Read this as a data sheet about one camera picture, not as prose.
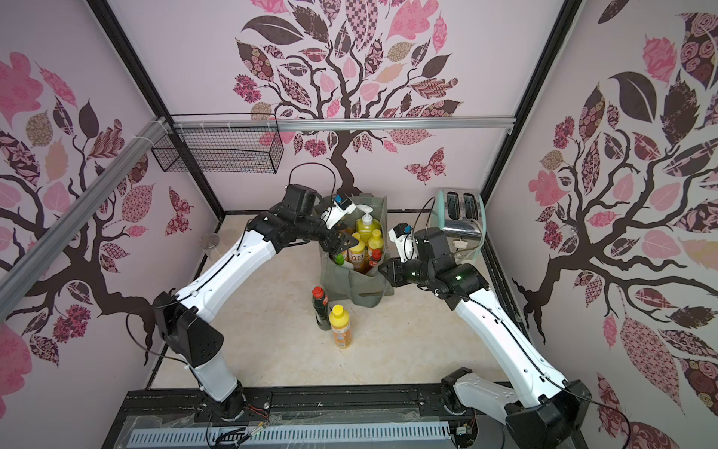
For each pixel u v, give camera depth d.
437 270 0.53
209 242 0.92
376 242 0.85
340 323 0.68
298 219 0.59
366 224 0.87
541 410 0.37
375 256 0.83
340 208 0.65
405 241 0.64
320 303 0.77
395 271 0.61
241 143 0.95
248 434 0.69
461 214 0.95
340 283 0.78
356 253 0.85
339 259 0.82
